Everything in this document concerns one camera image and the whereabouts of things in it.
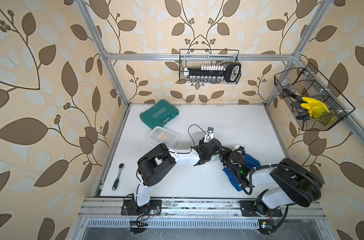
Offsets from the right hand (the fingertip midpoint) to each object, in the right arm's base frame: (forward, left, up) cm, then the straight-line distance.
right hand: (216, 146), depth 89 cm
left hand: (+5, +3, +1) cm, 6 cm away
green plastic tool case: (+29, +37, -2) cm, 47 cm away
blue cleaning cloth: (-8, -21, -6) cm, 23 cm away
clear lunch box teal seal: (+10, +11, -2) cm, 15 cm away
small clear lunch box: (+9, +35, +1) cm, 36 cm away
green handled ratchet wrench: (-16, +58, -6) cm, 60 cm away
